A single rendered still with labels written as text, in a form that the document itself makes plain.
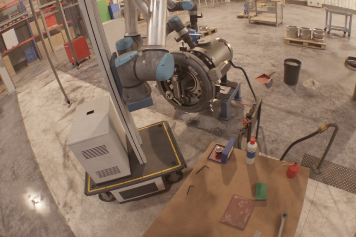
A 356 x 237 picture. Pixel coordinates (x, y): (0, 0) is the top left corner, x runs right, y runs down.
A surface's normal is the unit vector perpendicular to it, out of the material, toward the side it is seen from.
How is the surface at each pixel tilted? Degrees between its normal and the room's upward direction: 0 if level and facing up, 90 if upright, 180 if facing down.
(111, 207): 0
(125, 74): 90
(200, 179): 0
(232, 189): 0
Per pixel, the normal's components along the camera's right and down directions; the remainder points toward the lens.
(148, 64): -0.36, 0.07
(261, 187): -0.17, -0.82
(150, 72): -0.33, 0.55
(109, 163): 0.29, 0.49
